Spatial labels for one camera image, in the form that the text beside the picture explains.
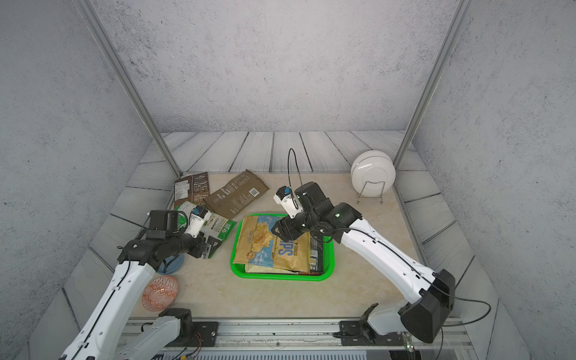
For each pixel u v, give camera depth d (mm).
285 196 625
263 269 805
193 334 711
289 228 612
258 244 808
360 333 646
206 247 675
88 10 701
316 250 871
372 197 1072
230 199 1078
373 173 1022
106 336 398
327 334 744
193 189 1133
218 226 981
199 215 669
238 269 803
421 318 374
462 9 700
